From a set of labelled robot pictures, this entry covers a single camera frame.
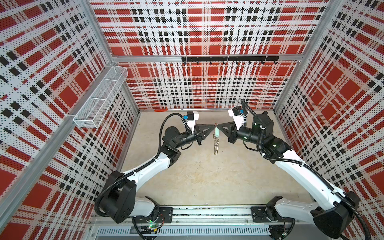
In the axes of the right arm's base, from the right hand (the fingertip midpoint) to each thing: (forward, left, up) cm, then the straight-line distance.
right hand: (219, 127), depth 66 cm
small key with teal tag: (-1, +1, -1) cm, 2 cm away
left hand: (0, +2, -1) cm, 2 cm away
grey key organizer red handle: (-3, +1, -5) cm, 6 cm away
